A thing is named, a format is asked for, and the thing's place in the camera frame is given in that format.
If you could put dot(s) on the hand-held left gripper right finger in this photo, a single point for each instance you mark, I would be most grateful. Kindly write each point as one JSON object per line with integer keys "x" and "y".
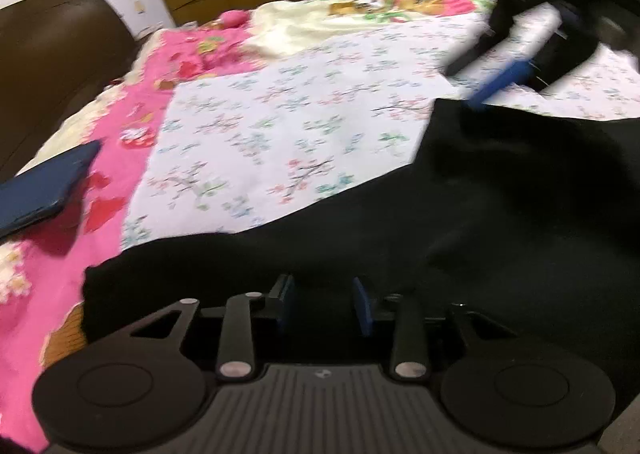
{"x": 362, "y": 309}

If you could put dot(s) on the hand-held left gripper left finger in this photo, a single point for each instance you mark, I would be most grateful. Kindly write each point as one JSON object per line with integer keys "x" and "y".
{"x": 286, "y": 306}

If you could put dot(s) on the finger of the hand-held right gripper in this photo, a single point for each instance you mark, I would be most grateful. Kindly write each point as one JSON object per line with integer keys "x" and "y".
{"x": 497, "y": 84}
{"x": 492, "y": 34}

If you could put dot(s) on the black pants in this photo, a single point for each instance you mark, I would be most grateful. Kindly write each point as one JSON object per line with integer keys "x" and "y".
{"x": 450, "y": 214}

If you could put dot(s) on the white floral bedsheet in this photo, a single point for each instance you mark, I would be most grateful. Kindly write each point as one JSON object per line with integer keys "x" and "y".
{"x": 280, "y": 134}

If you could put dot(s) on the pink cartoon blanket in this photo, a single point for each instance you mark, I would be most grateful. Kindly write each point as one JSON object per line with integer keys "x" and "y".
{"x": 145, "y": 84}

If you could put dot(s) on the dark blue smartphone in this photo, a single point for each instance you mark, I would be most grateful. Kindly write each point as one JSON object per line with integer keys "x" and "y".
{"x": 45, "y": 189}

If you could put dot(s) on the dark brown headboard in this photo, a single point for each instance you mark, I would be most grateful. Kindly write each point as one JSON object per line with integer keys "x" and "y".
{"x": 60, "y": 59}

